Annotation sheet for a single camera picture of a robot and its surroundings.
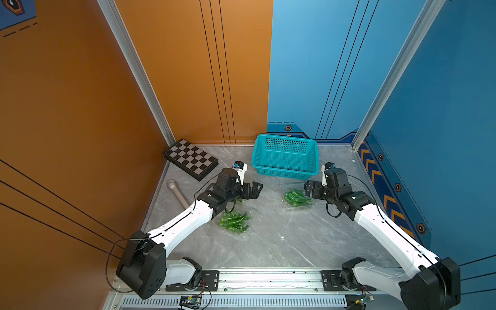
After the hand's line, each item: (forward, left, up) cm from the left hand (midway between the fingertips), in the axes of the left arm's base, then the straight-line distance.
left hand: (254, 182), depth 82 cm
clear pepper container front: (-13, +7, -14) cm, 20 cm away
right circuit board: (-40, -40, -17) cm, 59 cm away
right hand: (-1, -25, -1) cm, 25 cm away
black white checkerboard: (+24, +36, -14) cm, 45 cm away
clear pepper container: (+1, -21, -14) cm, 25 cm away
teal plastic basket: (+30, -17, -18) cm, 39 cm away
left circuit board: (-41, +24, -20) cm, 51 cm away
